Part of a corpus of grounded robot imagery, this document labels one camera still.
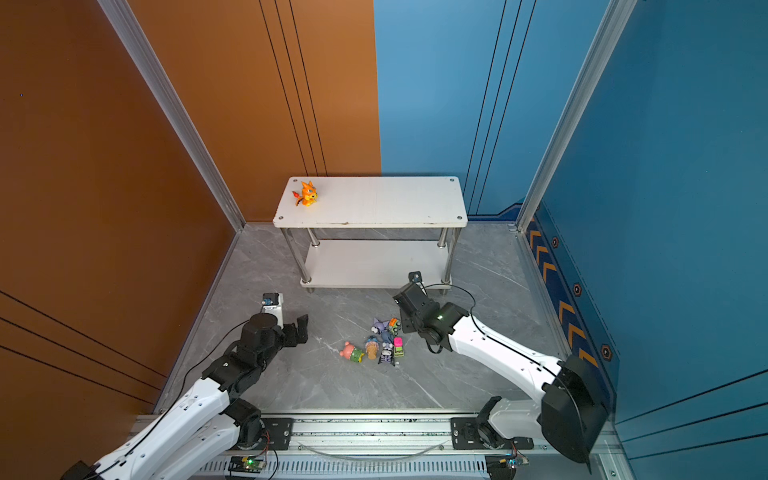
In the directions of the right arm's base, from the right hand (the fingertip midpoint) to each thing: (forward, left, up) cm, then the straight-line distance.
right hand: (409, 313), depth 83 cm
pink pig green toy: (-8, +17, -7) cm, 20 cm away
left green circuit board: (-33, +40, -12) cm, 53 cm away
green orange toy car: (+1, +4, -9) cm, 10 cm away
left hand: (0, +33, 0) cm, 33 cm away
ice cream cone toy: (-6, +11, -8) cm, 15 cm away
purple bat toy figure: (0, +8, -8) cm, 12 cm away
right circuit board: (-34, -21, -13) cm, 42 cm away
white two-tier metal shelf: (+43, +14, -11) cm, 46 cm away
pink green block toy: (-6, +3, -8) cm, 11 cm away
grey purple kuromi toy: (-8, +6, -9) cm, 13 cm away
